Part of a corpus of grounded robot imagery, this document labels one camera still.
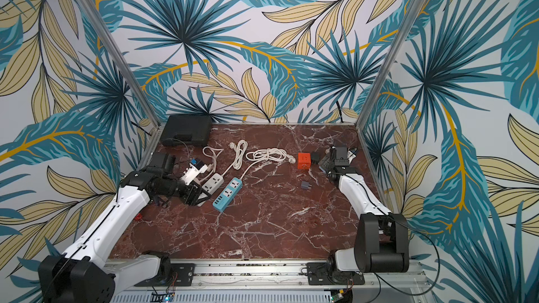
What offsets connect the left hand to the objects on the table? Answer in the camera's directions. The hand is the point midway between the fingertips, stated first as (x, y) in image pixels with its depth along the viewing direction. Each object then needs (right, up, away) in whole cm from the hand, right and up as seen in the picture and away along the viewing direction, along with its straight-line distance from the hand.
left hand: (202, 195), depth 77 cm
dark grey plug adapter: (+41, 0, +19) cm, 45 cm away
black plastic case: (-20, +26, +36) cm, 48 cm away
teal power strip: (+6, -3, +14) cm, 15 cm away
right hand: (+52, +10, +13) cm, 54 cm away
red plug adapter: (+41, +11, +21) cm, 47 cm away
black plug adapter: (+47, +12, +26) cm, 55 cm away
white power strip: (0, +1, +18) cm, 18 cm away
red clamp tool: (-7, +1, -25) cm, 26 cm away
